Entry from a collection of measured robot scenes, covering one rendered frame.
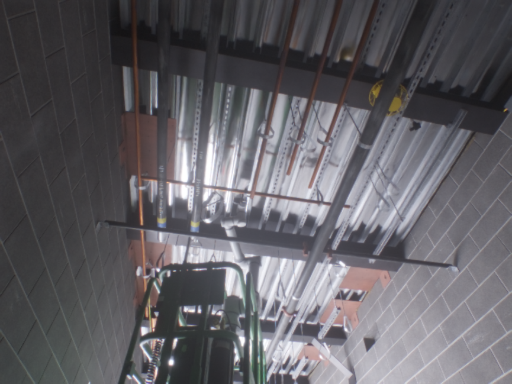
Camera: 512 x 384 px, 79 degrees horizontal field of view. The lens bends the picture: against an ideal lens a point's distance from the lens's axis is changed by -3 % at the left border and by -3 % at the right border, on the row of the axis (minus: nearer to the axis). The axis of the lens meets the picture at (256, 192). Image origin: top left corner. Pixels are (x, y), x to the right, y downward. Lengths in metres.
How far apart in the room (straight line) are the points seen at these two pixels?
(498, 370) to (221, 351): 2.08
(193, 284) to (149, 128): 1.49
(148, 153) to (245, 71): 1.24
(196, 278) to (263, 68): 1.52
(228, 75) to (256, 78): 0.20
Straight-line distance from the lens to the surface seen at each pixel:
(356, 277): 4.44
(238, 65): 2.46
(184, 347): 2.01
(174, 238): 3.52
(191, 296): 2.09
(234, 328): 2.86
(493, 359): 3.16
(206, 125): 2.27
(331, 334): 5.44
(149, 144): 3.09
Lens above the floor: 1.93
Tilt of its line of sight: 52 degrees up
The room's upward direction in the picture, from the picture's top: straight up
